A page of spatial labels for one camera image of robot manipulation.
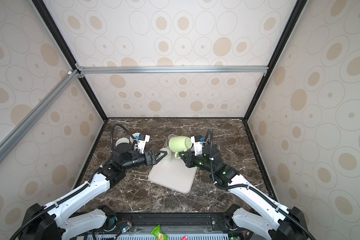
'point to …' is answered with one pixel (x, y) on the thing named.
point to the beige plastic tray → (174, 175)
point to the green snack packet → (157, 233)
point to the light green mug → (178, 144)
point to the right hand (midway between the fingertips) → (181, 154)
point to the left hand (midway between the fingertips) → (166, 154)
